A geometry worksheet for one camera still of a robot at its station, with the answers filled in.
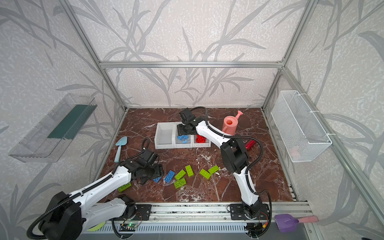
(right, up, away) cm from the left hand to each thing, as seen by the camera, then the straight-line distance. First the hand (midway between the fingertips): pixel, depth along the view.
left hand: (161, 169), depth 84 cm
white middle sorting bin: (+7, +13, +15) cm, 21 cm away
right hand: (+10, +24, +10) cm, 28 cm away
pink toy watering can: (+41, +26, +13) cm, 50 cm away
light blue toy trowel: (-31, +14, +15) cm, 37 cm away
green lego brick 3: (+11, -7, -1) cm, 13 cm away
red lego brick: (+22, +16, +12) cm, 30 cm away
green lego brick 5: (+30, -1, +4) cm, 30 cm away
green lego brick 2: (+15, -2, +2) cm, 16 cm away
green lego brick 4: (+25, -3, +2) cm, 25 cm away
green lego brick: (+10, -4, +3) cm, 11 cm away
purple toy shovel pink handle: (+64, -22, -13) cm, 69 cm away
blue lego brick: (+11, +16, +18) cm, 26 cm away
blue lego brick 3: (+4, -4, 0) cm, 6 cm away
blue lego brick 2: (-2, -6, -1) cm, 6 cm away
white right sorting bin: (+27, +12, +13) cm, 32 cm away
